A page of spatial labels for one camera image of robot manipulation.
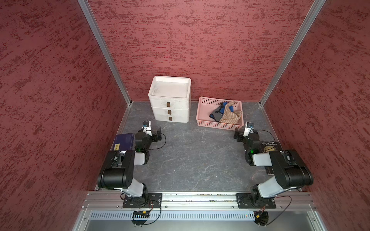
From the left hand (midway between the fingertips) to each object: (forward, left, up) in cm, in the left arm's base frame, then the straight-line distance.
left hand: (153, 129), depth 93 cm
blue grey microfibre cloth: (+22, -48, -7) cm, 53 cm away
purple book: (-5, +21, -9) cm, 24 cm away
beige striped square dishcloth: (+13, -53, -2) cm, 55 cm away
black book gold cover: (-8, -76, -7) cm, 77 cm away
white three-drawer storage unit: (+14, -11, +17) cm, 25 cm away
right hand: (+1, -60, 0) cm, 60 cm away
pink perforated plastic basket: (+29, -38, -7) cm, 49 cm away
